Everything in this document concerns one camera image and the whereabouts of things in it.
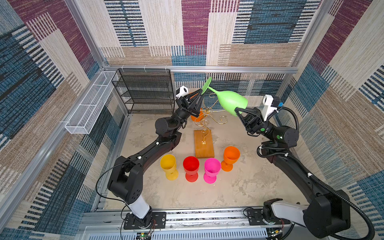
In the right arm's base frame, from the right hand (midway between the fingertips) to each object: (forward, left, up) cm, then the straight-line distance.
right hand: (233, 111), depth 57 cm
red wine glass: (-7, +17, -31) cm, 36 cm away
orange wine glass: (+1, -5, -35) cm, 36 cm away
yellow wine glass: (-3, +30, -36) cm, 47 cm away
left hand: (+3, +11, +7) cm, 13 cm away
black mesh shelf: (+50, +49, -28) cm, 76 cm away
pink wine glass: (-6, +6, -34) cm, 36 cm away
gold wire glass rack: (+15, +8, -15) cm, 22 cm away
